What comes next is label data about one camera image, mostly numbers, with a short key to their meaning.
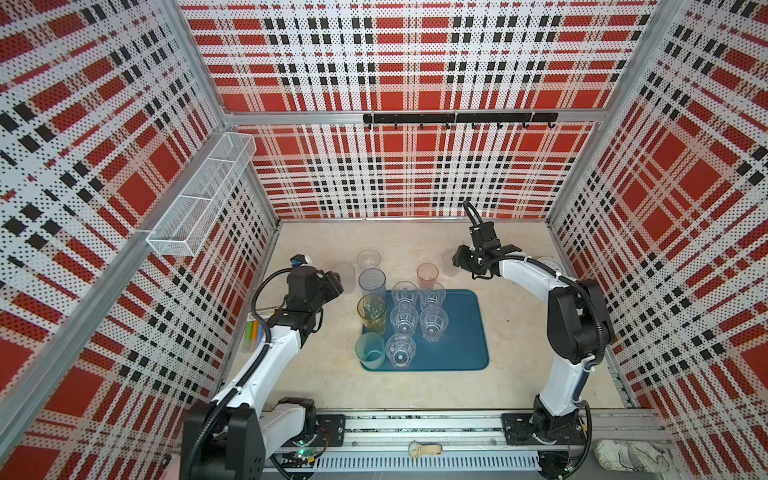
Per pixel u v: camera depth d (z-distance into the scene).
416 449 0.70
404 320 0.92
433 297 0.95
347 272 0.95
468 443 0.74
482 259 0.72
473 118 0.89
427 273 0.99
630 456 0.68
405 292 0.95
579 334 0.50
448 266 0.98
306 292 0.63
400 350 0.86
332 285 0.75
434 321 0.91
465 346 0.91
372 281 0.93
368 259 1.06
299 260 0.75
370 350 0.86
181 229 0.89
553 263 1.02
